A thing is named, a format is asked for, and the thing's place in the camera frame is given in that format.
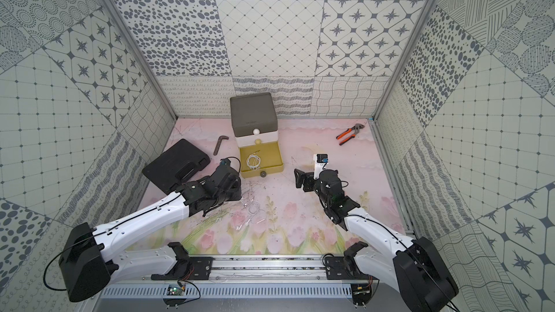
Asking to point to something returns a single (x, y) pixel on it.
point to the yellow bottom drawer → (271, 159)
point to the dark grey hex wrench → (219, 143)
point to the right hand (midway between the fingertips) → (306, 171)
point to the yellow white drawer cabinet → (254, 119)
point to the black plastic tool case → (181, 161)
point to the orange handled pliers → (355, 128)
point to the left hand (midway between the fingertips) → (240, 184)
